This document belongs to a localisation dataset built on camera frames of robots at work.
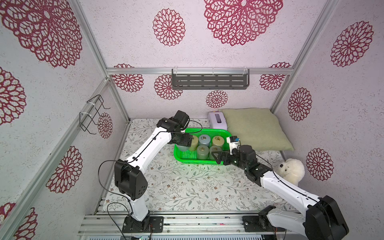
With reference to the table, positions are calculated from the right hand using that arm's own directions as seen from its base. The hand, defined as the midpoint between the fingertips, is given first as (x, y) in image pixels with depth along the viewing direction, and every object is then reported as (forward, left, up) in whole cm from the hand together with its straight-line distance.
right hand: (216, 151), depth 81 cm
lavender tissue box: (+31, -4, -8) cm, 32 cm away
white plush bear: (-11, -36, +1) cm, 37 cm away
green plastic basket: (+8, +14, -18) cm, 24 cm away
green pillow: (+21, -29, -7) cm, 36 cm away
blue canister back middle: (+14, +6, -9) cm, 18 cm away
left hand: (+4, +18, +2) cm, 19 cm away
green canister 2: (+7, 0, -9) cm, 11 cm away
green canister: (+5, +7, -10) cm, 13 cm away
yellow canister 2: (+14, -3, -10) cm, 18 cm away
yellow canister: (+12, +12, -11) cm, 20 cm away
